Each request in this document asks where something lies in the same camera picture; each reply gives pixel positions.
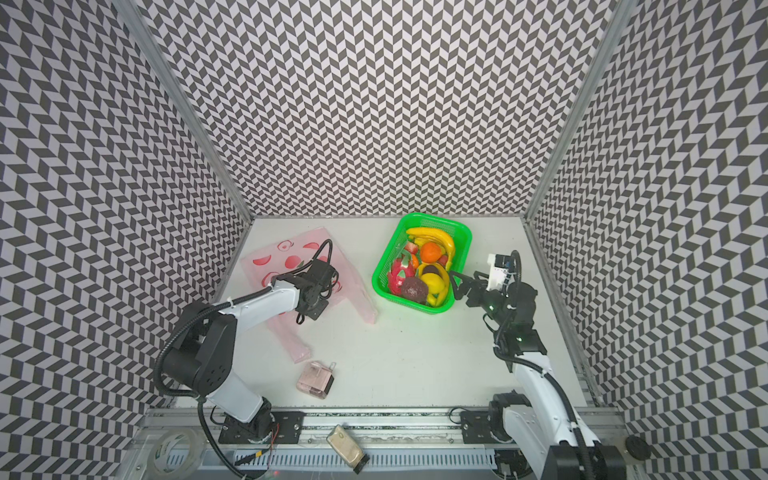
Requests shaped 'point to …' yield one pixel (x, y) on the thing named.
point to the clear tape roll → (192, 461)
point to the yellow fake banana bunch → (422, 235)
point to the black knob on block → (638, 447)
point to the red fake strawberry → (411, 247)
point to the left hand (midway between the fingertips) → (306, 304)
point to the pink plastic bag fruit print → (352, 296)
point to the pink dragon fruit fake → (401, 269)
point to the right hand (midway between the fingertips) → (460, 281)
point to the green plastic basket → (462, 242)
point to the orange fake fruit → (430, 252)
